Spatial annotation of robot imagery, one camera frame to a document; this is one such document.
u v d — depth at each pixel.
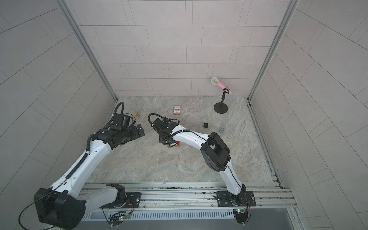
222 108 1.10
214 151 0.50
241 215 0.69
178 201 0.71
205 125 0.99
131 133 0.70
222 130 0.96
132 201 0.71
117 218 0.69
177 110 1.08
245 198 0.69
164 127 0.64
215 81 0.91
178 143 0.89
